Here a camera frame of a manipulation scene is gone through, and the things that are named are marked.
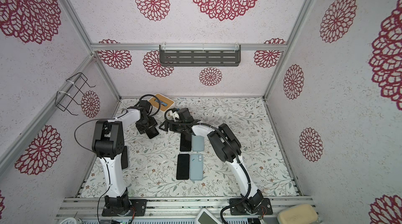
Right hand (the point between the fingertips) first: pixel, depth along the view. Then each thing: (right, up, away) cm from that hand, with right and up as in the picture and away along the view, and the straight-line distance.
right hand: (163, 126), depth 95 cm
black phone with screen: (+13, -22, -9) cm, 28 cm away
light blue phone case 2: (+21, -11, +1) cm, 24 cm away
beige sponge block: (+66, -37, -26) cm, 80 cm away
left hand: (-9, -2, +8) cm, 12 cm away
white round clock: (-33, -38, -27) cm, 57 cm away
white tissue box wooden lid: (-2, +15, +15) cm, 22 cm away
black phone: (+14, -10, +3) cm, 17 cm away
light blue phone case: (+21, -22, -7) cm, 31 cm away
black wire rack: (-42, +19, -17) cm, 49 cm away
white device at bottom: (+24, -37, -26) cm, 52 cm away
